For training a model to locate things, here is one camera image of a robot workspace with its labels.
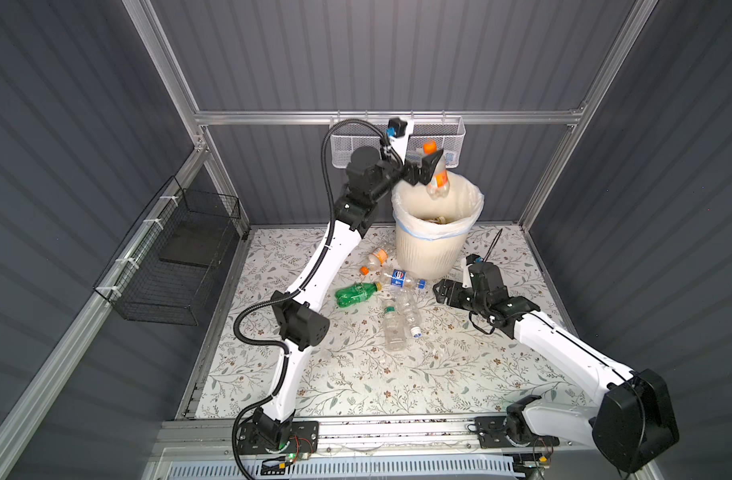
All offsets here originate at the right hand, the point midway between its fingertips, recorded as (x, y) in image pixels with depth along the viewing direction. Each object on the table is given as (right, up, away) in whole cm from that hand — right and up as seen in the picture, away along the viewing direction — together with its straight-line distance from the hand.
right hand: (449, 291), depth 84 cm
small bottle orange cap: (-20, +9, +21) cm, 30 cm away
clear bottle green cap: (-15, -13, +7) cm, 21 cm away
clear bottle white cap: (-9, -8, +11) cm, 17 cm away
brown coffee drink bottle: (+2, +23, +21) cm, 31 cm away
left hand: (-10, +37, -17) cm, 42 cm away
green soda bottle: (-27, -2, +14) cm, 31 cm away
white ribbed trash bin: (-5, +16, -1) cm, 17 cm away
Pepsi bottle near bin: (-12, +2, +15) cm, 19 cm away
